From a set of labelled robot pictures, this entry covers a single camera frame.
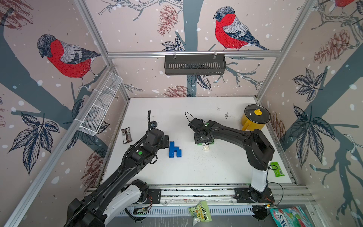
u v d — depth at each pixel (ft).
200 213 2.24
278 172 2.66
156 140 1.96
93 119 2.79
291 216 2.16
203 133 2.14
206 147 2.96
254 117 3.15
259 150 1.60
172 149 2.92
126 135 3.20
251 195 2.17
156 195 2.42
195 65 3.42
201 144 2.69
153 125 2.24
